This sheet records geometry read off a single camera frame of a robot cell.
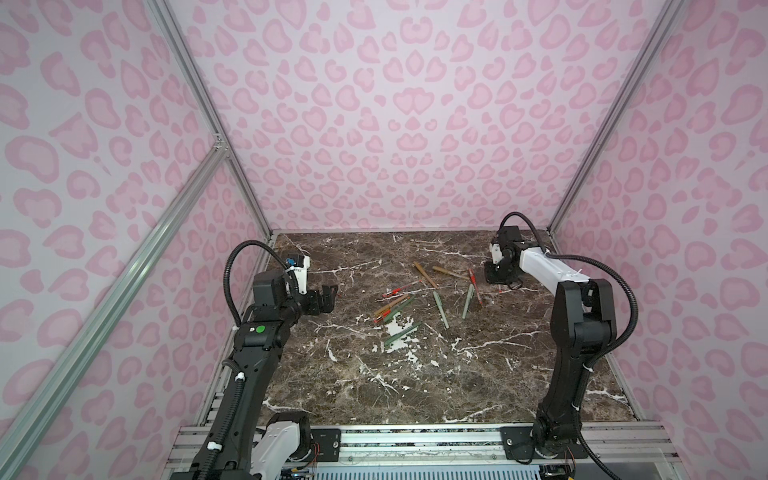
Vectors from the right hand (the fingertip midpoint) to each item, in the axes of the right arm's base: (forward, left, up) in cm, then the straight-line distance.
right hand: (493, 275), depth 99 cm
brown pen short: (+5, +13, -6) cm, 15 cm away
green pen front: (-19, +32, -6) cm, 37 cm away
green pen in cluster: (-11, +33, -6) cm, 35 cm away
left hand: (-15, +51, +17) cm, 56 cm away
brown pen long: (+4, +22, -6) cm, 23 cm away
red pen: (+1, +5, -6) cm, 8 cm away
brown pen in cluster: (-9, +34, -6) cm, 36 cm away
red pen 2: (-13, +36, -5) cm, 39 cm away
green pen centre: (-9, +17, -6) cm, 20 cm away
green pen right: (-5, +8, -6) cm, 11 cm away
